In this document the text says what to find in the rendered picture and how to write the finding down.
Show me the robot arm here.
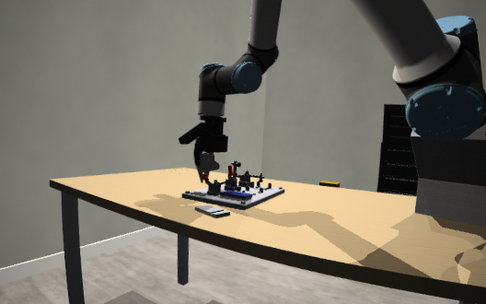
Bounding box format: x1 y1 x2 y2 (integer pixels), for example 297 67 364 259
197 0 486 142

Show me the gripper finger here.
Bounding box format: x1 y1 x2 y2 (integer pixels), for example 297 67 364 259
203 152 220 178
194 142 214 183

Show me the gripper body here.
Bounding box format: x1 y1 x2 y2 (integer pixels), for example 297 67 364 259
195 115 228 153

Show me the red-handled toggle clamp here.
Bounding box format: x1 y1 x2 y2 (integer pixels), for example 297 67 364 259
203 175 236 196

